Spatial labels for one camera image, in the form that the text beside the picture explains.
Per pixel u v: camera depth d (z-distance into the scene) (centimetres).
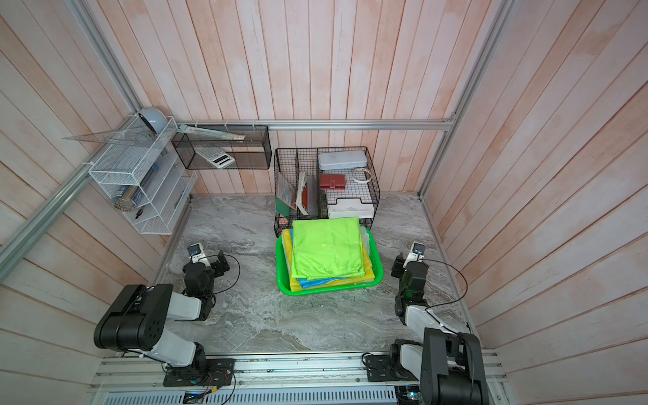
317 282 81
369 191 95
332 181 95
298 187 107
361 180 98
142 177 73
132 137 86
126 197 76
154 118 85
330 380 73
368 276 83
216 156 98
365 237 92
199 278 70
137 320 45
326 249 84
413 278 66
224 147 105
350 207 91
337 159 103
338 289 89
